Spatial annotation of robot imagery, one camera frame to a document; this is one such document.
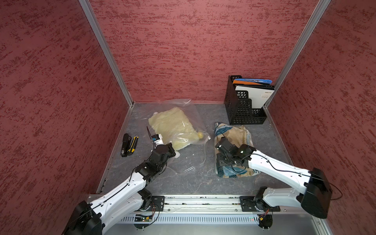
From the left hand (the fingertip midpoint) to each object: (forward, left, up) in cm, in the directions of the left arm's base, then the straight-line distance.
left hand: (172, 146), depth 83 cm
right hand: (-8, -29, -4) cm, 30 cm away
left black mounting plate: (-27, +6, -12) cm, 30 cm away
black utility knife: (+6, +32, -10) cm, 34 cm away
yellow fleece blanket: (+11, -1, +4) cm, 12 cm away
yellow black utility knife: (+6, +28, -11) cm, 30 cm away
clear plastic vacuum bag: (-3, -10, -12) cm, 16 cm away
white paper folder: (+32, -56, +10) cm, 65 cm away
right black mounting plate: (-27, -43, -11) cm, 52 cm away
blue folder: (+40, -58, +17) cm, 73 cm away
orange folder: (+41, -46, +15) cm, 63 cm away
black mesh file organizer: (+24, -41, +10) cm, 48 cm away
